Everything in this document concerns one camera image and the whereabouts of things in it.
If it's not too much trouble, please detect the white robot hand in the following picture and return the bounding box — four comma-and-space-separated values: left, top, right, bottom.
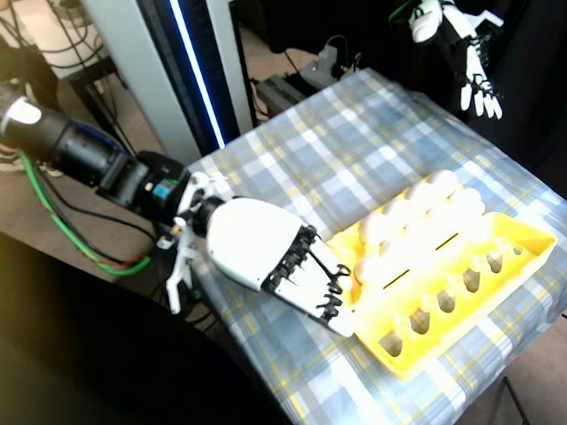
195, 192, 369, 340
457, 41, 510, 121

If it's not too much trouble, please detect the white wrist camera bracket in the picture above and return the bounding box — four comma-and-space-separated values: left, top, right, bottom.
161, 239, 200, 317

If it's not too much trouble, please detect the blue plaid tablecloth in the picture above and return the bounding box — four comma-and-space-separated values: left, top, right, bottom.
157, 51, 567, 425

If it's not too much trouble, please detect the grey column with light strip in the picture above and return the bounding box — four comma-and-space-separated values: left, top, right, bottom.
36, 0, 270, 165

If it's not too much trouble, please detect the green cable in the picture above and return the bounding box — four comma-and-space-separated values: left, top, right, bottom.
387, 0, 421, 30
5, 149, 163, 280

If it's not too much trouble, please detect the yellow egg box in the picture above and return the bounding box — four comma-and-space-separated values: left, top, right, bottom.
310, 176, 563, 395

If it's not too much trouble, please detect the grey clamp device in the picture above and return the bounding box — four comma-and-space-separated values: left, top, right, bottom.
300, 31, 365, 88

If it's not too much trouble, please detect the black curtain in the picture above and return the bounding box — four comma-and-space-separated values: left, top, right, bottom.
224, 0, 567, 226

